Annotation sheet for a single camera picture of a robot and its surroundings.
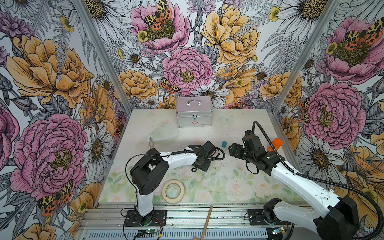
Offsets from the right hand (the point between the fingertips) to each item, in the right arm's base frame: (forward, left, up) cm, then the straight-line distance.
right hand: (235, 153), depth 81 cm
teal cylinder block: (+14, +2, -12) cm, 19 cm away
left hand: (-2, +18, -13) cm, 22 cm away
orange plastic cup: (+17, -35, -17) cm, 43 cm away
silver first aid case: (+32, +21, +1) cm, 39 cm away
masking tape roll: (-19, +34, -12) cm, 41 cm away
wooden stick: (-30, +17, -15) cm, 37 cm away
